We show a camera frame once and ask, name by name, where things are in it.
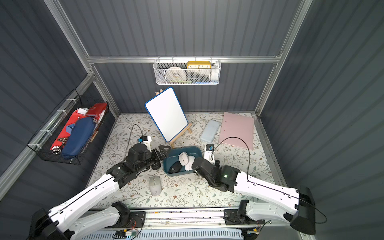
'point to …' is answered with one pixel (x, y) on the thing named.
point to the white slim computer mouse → (183, 158)
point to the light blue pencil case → (210, 130)
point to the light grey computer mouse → (155, 185)
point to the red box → (96, 110)
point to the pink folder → (236, 127)
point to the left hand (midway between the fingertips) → (165, 150)
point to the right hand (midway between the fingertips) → (202, 160)
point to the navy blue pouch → (82, 127)
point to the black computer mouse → (175, 168)
